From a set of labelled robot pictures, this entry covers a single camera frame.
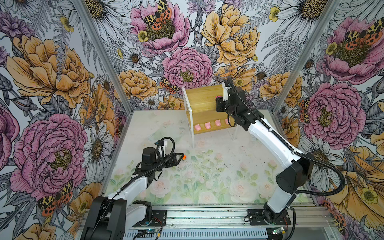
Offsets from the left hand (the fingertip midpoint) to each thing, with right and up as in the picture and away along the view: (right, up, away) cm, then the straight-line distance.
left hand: (178, 159), depth 86 cm
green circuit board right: (+49, -30, -14) cm, 59 cm away
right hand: (+22, +31, -6) cm, 38 cm away
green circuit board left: (-11, -30, -14) cm, 35 cm away
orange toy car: (+3, -1, +9) cm, 10 cm away
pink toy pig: (+11, +18, +4) cm, 21 cm away
